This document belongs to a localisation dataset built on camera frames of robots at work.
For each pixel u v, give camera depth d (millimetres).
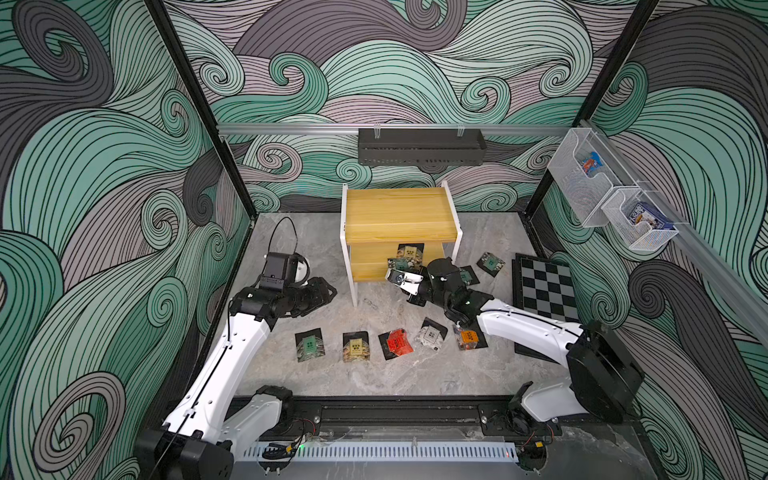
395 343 857
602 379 414
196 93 850
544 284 951
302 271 621
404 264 844
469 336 872
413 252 877
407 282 696
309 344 856
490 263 1041
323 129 1789
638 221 640
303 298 634
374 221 724
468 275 1014
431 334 876
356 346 854
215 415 391
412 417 746
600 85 837
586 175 791
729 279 529
